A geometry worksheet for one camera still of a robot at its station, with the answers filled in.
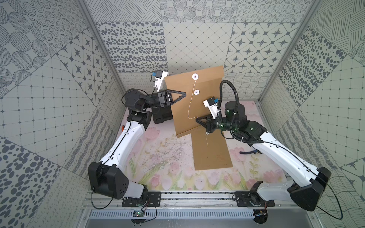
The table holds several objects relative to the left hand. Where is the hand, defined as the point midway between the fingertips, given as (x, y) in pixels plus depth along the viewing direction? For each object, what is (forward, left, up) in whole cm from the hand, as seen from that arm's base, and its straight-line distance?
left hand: (189, 100), depth 54 cm
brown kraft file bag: (+3, -14, -49) cm, 51 cm away
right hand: (+2, -4, -16) cm, 17 cm away
